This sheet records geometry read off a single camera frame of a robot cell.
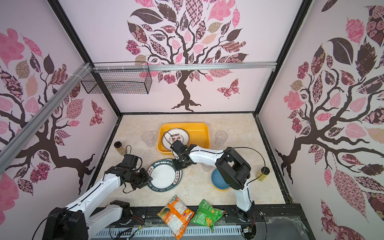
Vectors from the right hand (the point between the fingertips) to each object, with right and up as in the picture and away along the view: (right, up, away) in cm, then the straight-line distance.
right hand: (175, 165), depth 89 cm
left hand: (-13, -7, -6) cm, 16 cm away
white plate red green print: (-4, +18, +17) cm, 25 cm away
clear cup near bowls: (+18, -1, -1) cm, 18 cm away
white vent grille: (-4, -27, -19) cm, 34 cm away
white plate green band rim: (-5, -6, -5) cm, 9 cm away
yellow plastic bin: (+14, +19, +18) cm, 30 cm away
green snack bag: (+17, -18, -20) cm, 32 cm away
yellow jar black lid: (+50, 0, -10) cm, 51 cm away
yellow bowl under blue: (+26, -10, -11) cm, 30 cm away
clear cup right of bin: (+30, +15, +14) cm, 36 cm away
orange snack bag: (+3, -20, -18) cm, 27 cm away
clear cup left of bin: (-21, +16, +15) cm, 31 cm away
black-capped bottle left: (-36, +10, +3) cm, 37 cm away
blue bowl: (+25, -6, -8) cm, 27 cm away
